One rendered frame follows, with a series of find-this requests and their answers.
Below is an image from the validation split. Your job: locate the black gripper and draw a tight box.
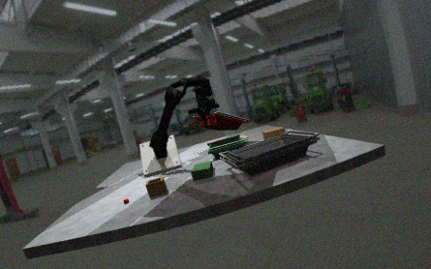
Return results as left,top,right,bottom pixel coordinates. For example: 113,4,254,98
188,96,219,123

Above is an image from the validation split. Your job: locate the green plastic tray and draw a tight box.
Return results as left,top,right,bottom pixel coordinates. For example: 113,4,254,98
207,136,249,160

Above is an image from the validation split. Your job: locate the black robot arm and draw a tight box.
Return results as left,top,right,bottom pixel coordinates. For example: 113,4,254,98
149,76,215,159

